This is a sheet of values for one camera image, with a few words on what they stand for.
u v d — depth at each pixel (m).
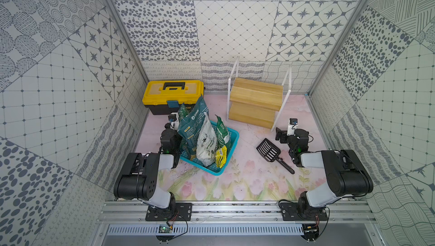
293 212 0.73
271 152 0.93
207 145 0.80
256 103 0.89
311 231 0.73
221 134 0.84
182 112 0.84
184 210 0.75
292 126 0.80
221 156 0.80
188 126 0.70
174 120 0.76
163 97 0.99
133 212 0.75
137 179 0.45
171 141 0.70
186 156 0.80
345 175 0.46
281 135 0.85
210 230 0.70
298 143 0.73
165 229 0.71
